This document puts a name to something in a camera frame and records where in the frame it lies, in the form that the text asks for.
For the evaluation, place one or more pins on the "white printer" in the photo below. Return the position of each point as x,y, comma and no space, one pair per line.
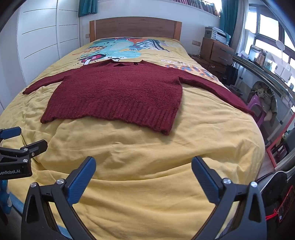
217,34

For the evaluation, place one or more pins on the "person's left hand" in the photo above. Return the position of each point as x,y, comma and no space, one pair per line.
4,196

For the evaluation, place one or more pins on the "desk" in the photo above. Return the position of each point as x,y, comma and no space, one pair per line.
262,73

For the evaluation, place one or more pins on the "yellow printed blanket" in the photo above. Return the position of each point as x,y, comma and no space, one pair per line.
138,157

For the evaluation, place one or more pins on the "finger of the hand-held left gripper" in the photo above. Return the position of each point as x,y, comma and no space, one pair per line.
36,147
11,132

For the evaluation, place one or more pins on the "red frame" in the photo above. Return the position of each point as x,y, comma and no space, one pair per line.
270,152

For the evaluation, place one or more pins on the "teal curtain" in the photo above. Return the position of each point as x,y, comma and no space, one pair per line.
228,16
87,7

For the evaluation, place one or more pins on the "wooden dresser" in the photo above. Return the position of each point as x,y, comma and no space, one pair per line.
219,54

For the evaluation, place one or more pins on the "window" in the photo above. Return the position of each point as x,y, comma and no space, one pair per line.
267,25

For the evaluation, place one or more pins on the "white round lamp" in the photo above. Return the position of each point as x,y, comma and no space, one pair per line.
280,46

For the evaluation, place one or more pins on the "row of books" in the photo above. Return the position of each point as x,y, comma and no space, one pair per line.
200,4

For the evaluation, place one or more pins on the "white wardrobe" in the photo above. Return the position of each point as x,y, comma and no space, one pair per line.
46,34

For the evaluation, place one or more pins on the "black bag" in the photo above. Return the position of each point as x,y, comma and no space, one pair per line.
231,73

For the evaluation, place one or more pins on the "black case with red tag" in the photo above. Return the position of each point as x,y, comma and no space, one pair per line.
278,189

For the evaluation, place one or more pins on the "pink stool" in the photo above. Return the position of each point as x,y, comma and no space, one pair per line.
255,106

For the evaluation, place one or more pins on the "brown jacket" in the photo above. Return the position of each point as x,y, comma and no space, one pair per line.
265,94

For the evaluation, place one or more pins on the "dark red knitted sweater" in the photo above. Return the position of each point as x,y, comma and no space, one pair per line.
115,92

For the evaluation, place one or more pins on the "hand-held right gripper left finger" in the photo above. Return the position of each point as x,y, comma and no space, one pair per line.
80,182

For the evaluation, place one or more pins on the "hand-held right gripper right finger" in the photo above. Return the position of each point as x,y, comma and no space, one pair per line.
207,182

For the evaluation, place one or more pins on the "wooden headboard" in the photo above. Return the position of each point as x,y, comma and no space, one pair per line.
138,27

